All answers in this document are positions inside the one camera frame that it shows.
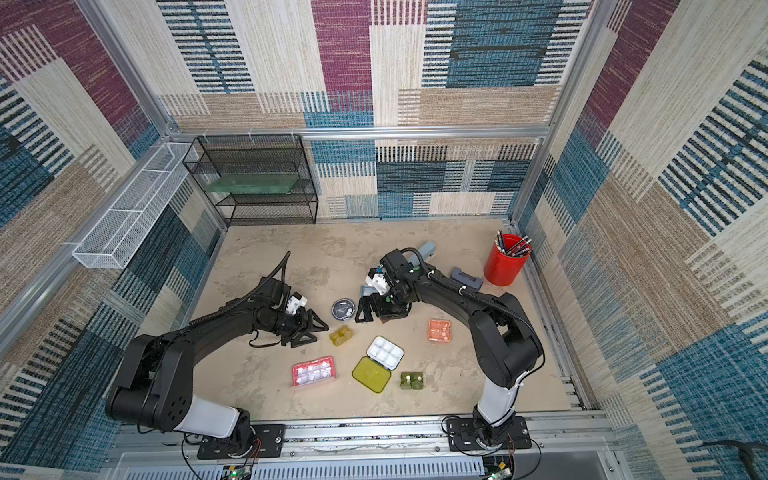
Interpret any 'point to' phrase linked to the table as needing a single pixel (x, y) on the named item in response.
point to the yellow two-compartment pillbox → (341, 335)
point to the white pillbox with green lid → (374, 370)
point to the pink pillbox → (315, 370)
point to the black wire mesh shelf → (258, 154)
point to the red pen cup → (507, 260)
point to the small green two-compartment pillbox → (411, 380)
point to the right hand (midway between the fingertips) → (375, 320)
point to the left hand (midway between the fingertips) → (324, 332)
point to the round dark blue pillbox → (343, 309)
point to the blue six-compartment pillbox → (367, 290)
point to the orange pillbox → (439, 330)
